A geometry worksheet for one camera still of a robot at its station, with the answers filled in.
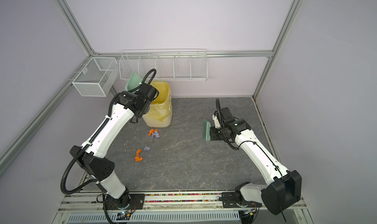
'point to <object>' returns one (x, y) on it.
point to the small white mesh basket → (96, 78)
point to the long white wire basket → (170, 64)
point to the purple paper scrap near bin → (155, 134)
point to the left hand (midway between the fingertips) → (128, 106)
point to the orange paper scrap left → (138, 158)
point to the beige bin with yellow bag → (160, 113)
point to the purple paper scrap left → (147, 148)
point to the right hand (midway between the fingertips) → (213, 135)
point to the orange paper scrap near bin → (151, 131)
